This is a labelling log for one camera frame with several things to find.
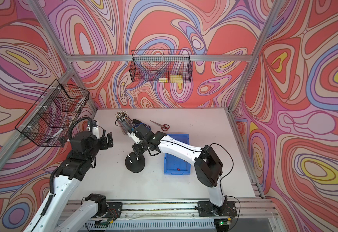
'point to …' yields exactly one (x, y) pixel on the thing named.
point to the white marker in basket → (61, 130)
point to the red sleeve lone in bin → (178, 169)
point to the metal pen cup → (124, 121)
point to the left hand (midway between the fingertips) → (103, 133)
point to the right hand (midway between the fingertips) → (137, 151)
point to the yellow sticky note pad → (176, 78)
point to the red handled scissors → (164, 127)
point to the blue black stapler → (136, 123)
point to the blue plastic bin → (174, 165)
